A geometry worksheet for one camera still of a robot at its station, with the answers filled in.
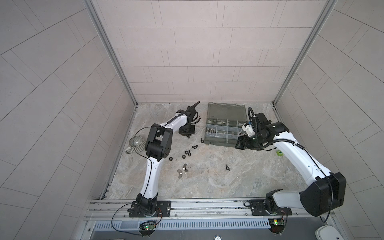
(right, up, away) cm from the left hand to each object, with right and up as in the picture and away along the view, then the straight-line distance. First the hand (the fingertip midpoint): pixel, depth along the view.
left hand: (193, 131), depth 101 cm
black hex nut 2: (-5, -14, -12) cm, 19 cm away
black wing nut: (+20, -19, -17) cm, 32 cm away
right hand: (+26, -5, -23) cm, 35 cm away
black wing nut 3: (+6, -5, -6) cm, 10 cm away
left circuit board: (-18, -37, -37) cm, 56 cm away
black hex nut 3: (-13, -14, -14) cm, 24 cm away
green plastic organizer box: (+22, +6, +5) cm, 23 cm away
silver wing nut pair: (-7, -20, -19) cm, 28 cm away
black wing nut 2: (+2, -9, -9) cm, 12 cm away
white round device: (+60, -39, -37) cm, 81 cm away
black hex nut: (-4, -11, -11) cm, 16 cm away
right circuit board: (+40, -39, -33) cm, 65 cm away
